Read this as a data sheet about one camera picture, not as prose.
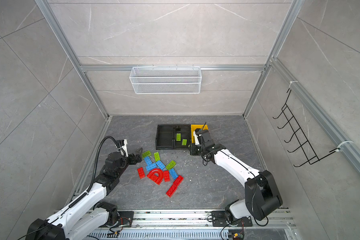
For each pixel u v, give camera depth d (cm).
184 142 103
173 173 89
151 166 90
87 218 55
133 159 73
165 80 101
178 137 104
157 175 87
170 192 82
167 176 86
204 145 66
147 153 96
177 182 85
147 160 93
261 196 42
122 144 71
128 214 76
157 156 95
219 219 73
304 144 62
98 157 57
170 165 92
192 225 73
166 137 111
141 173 88
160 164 91
